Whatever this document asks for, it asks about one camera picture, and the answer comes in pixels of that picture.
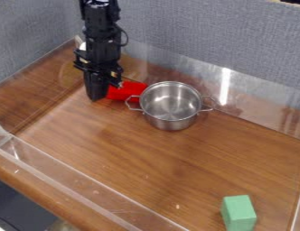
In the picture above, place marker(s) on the clear acrylic table barrier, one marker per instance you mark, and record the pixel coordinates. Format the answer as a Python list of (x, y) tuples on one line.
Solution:
[(102, 169)]

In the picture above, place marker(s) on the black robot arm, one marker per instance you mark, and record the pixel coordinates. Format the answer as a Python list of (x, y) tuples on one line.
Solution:
[(99, 14)]

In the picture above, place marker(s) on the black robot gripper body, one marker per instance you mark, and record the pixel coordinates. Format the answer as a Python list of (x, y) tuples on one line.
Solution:
[(100, 57)]

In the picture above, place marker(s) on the green foam block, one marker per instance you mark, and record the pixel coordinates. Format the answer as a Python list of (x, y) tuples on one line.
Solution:
[(238, 213)]

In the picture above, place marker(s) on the yellow play-doh can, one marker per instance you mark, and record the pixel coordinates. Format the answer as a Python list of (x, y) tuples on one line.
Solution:
[(81, 47)]

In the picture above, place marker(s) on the red rectangular block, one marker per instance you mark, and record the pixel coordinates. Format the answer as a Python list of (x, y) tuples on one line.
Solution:
[(130, 89)]

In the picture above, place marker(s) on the small steel pot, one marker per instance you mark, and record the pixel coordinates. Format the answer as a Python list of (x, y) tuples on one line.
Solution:
[(170, 105)]

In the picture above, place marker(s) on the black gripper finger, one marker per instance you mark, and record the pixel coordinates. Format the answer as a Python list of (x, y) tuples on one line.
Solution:
[(87, 80), (99, 86)]

